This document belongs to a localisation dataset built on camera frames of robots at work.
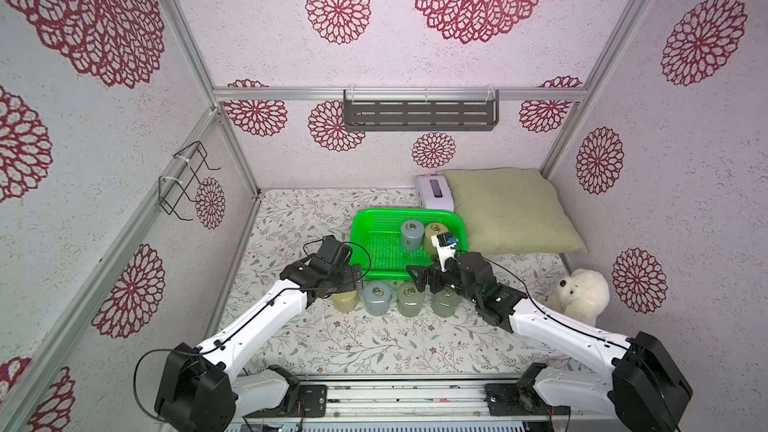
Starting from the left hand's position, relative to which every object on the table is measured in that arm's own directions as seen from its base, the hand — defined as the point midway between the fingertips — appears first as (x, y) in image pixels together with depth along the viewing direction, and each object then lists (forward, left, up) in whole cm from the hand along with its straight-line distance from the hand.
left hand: (345, 280), depth 83 cm
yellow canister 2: (+20, -27, -3) cm, 34 cm away
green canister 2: (-5, -28, -3) cm, 29 cm away
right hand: (+3, -20, +6) cm, 21 cm away
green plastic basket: (+23, -8, -11) cm, 27 cm away
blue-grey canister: (-3, -9, -3) cm, 10 cm away
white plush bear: (-7, -59, +7) cm, 60 cm away
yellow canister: (-4, 0, -5) cm, 6 cm away
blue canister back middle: (+18, -20, -4) cm, 28 cm away
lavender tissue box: (+35, -28, -2) cm, 45 cm away
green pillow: (+25, -52, 0) cm, 58 cm away
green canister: (-4, -18, -4) cm, 19 cm away
